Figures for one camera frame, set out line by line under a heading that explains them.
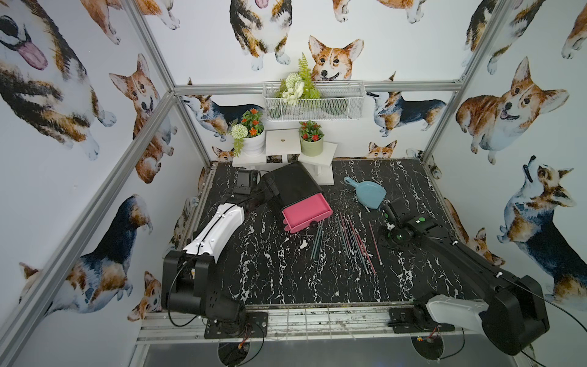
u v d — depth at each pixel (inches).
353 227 38.3
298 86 31.0
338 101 36.4
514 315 15.6
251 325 28.8
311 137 37.4
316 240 36.5
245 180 26.6
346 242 36.4
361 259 34.6
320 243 36.3
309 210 34.1
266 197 30.9
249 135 36.9
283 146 38.3
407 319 29.2
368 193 43.3
